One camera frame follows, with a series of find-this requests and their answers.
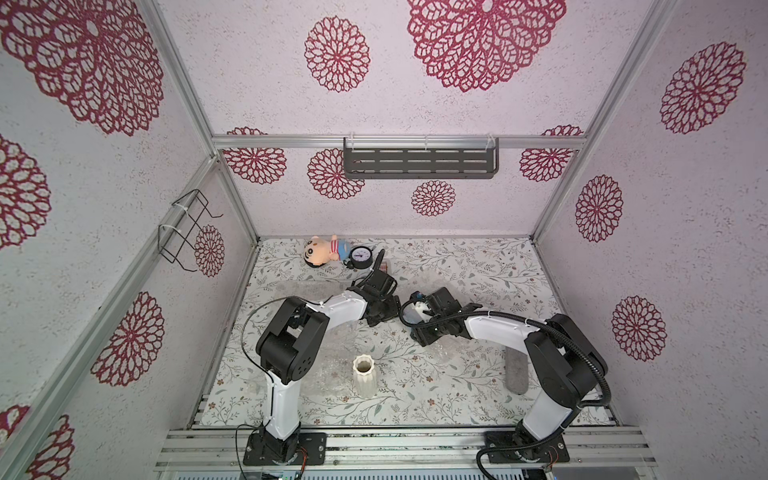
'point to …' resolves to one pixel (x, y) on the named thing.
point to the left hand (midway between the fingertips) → (395, 314)
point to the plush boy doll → (317, 252)
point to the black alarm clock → (361, 257)
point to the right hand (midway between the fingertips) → (417, 327)
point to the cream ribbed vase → (364, 377)
